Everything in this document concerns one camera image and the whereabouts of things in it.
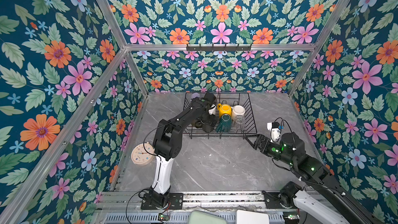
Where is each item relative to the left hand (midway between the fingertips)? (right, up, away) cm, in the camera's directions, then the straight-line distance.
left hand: (211, 118), depth 93 cm
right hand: (+17, -8, -25) cm, 31 cm away
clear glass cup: (+16, -3, -1) cm, 17 cm away
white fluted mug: (+1, +5, -8) cm, 9 cm away
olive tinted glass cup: (-8, -4, +2) cm, 10 cm away
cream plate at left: (-41, -21, -7) cm, 46 cm away
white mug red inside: (+17, +5, +6) cm, 18 cm away
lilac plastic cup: (-10, +15, +6) cm, 19 cm away
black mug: (-2, -7, +2) cm, 7 cm away
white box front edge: (+17, -41, -27) cm, 52 cm away
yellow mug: (+8, +6, +3) cm, 10 cm away
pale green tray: (-7, -42, -25) cm, 49 cm away
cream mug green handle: (+8, -3, -2) cm, 9 cm away
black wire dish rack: (+15, +13, +24) cm, 31 cm away
